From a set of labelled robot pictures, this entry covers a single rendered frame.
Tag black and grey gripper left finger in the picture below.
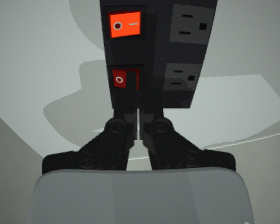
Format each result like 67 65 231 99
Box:
42 71 137 175

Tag black power strip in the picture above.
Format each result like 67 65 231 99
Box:
99 0 218 109

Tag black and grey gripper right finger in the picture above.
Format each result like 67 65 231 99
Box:
139 71 236 172

